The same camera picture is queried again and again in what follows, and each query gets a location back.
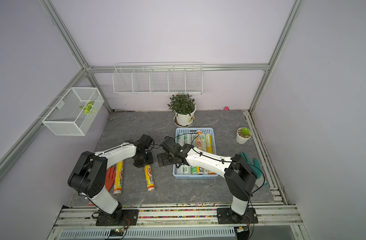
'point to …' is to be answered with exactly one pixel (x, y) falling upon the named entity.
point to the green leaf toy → (87, 107)
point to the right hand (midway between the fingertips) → (165, 158)
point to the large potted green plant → (184, 107)
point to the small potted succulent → (243, 135)
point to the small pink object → (226, 108)
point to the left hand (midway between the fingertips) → (149, 164)
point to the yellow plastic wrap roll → (209, 148)
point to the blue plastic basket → (191, 130)
